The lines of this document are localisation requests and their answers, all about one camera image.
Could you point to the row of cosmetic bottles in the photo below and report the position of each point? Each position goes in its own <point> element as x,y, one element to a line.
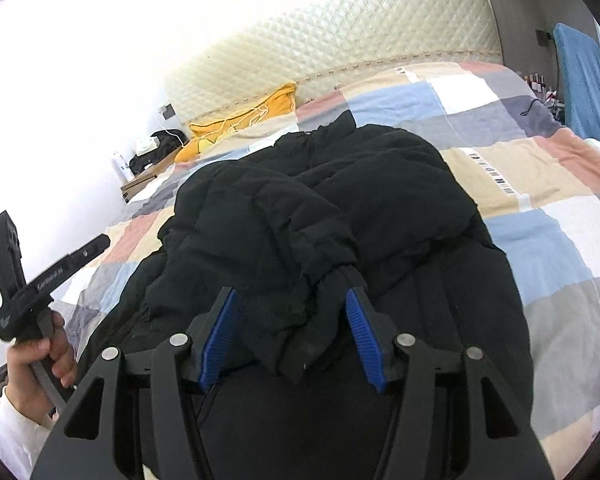
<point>542,90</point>

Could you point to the wooden nightstand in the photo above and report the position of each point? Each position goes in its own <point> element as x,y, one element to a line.
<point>140,182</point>

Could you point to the black bag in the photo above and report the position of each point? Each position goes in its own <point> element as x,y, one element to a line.
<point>167,142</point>

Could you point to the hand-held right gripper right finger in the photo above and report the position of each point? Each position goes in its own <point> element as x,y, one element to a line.
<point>365,340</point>

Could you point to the white spray bottle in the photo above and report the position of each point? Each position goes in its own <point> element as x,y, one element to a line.
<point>120,165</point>

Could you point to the cream quilted headboard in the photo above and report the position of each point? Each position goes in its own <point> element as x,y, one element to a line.
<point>355,35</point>

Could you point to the grey white wardrobe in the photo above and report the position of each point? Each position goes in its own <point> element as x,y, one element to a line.
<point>520,0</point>

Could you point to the dark wall switch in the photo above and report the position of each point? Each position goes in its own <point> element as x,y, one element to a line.
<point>543,37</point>

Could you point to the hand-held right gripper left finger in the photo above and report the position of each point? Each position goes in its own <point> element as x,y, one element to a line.
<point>220,340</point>

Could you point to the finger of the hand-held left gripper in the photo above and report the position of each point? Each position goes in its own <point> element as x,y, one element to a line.
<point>85,252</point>

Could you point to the black puffer jacket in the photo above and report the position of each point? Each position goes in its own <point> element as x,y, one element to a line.
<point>380,185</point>

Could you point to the checkered pastel blanket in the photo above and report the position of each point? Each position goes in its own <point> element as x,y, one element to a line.
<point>530,160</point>

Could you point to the person's left forearm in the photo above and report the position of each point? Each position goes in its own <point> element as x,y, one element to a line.
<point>10,435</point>

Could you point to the dark wall socket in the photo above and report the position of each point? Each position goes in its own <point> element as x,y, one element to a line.
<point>168,111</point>

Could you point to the person's left hand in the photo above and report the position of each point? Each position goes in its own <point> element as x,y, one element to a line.
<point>30,365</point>

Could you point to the yellow pillow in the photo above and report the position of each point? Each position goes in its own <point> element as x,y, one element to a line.
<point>275,105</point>

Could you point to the blue towel on chair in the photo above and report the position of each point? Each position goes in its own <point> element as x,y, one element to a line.
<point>580,80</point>

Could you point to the white tissue box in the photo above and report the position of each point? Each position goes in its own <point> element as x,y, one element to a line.
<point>145,146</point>

